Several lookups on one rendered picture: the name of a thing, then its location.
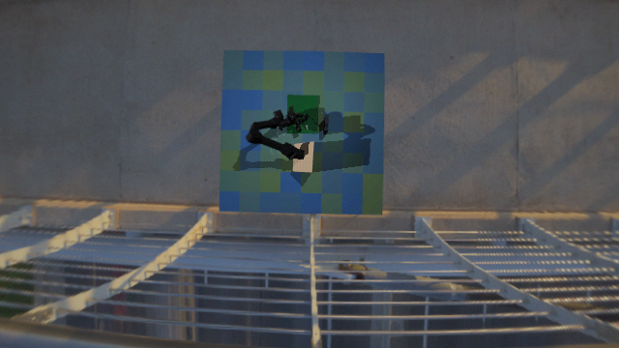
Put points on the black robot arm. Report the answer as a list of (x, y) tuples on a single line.
[(254, 135)]

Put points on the black computer fan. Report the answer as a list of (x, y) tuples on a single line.
[(326, 122)]

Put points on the green circuit board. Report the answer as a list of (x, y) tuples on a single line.
[(304, 105)]

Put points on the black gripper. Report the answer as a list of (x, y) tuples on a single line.
[(298, 127)]

